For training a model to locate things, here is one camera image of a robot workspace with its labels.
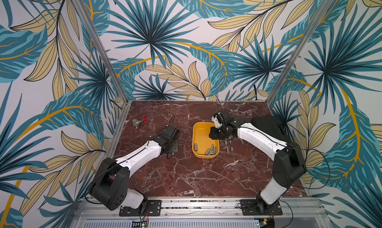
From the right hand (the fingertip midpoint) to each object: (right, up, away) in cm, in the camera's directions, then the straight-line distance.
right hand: (211, 135), depth 88 cm
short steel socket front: (+11, -10, +5) cm, 16 cm away
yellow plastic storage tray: (-4, -8, +8) cm, 12 cm away
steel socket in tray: (-9, -7, +6) cm, 13 cm away
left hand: (-23, -8, 0) cm, 24 cm away
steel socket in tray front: (0, -11, +5) cm, 12 cm away
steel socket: (+13, -7, +9) cm, 17 cm away
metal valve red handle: (-51, +7, +16) cm, 54 cm away
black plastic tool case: (+41, +5, +9) cm, 42 cm away
